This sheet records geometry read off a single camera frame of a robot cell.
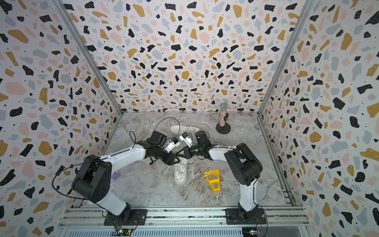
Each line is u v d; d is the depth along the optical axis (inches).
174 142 32.0
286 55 34.8
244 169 20.0
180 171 33.5
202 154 29.4
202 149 29.8
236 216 28.9
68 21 28.9
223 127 42.9
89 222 28.9
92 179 17.7
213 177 34.6
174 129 42.6
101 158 19.2
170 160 31.0
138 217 28.9
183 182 33.0
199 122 46.1
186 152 31.5
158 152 30.2
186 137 32.8
